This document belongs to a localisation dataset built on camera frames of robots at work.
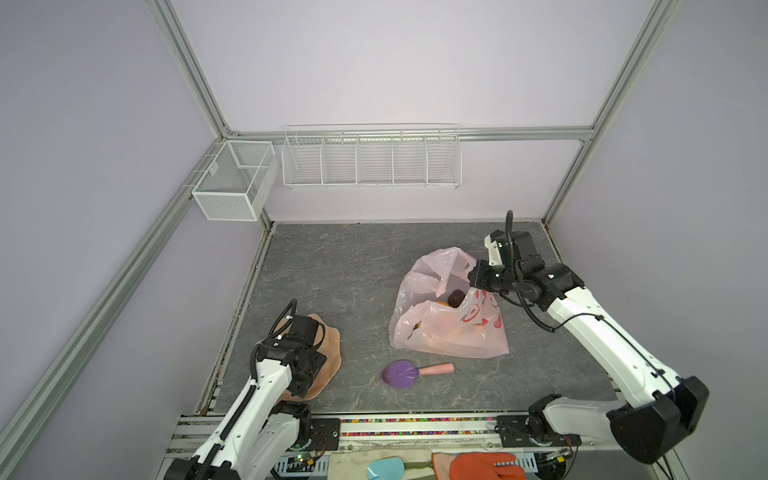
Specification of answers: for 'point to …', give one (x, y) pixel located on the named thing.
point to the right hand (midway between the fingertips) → (468, 276)
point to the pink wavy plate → (331, 345)
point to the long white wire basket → (373, 156)
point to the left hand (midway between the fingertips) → (317, 374)
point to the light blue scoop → (388, 468)
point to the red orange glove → (475, 466)
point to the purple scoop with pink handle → (402, 374)
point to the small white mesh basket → (236, 183)
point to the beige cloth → (353, 465)
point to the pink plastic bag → (438, 312)
